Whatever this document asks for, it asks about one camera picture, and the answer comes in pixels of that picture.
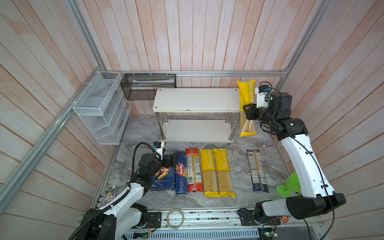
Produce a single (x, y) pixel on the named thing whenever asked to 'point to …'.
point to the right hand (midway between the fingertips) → (245, 105)
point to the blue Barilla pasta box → (164, 178)
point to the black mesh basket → (139, 86)
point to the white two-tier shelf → (196, 115)
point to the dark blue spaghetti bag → (258, 177)
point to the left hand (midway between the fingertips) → (172, 153)
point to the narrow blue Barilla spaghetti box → (181, 173)
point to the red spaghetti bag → (194, 170)
